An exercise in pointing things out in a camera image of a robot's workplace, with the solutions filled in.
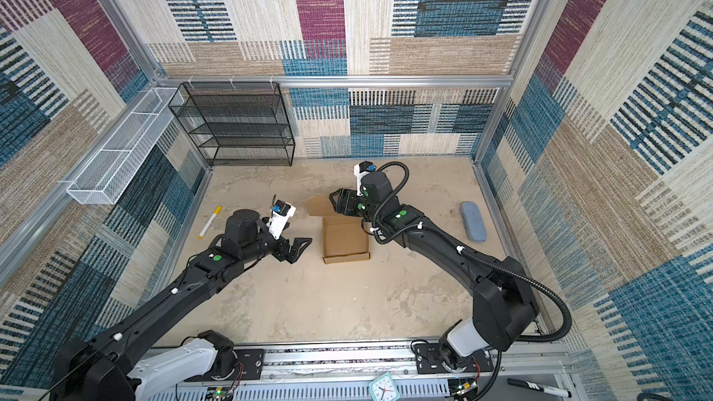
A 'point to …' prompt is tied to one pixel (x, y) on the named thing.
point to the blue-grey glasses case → (473, 221)
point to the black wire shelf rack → (237, 123)
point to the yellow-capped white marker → (210, 221)
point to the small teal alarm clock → (382, 388)
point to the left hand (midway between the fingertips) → (298, 228)
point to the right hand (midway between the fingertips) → (340, 201)
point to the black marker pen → (541, 387)
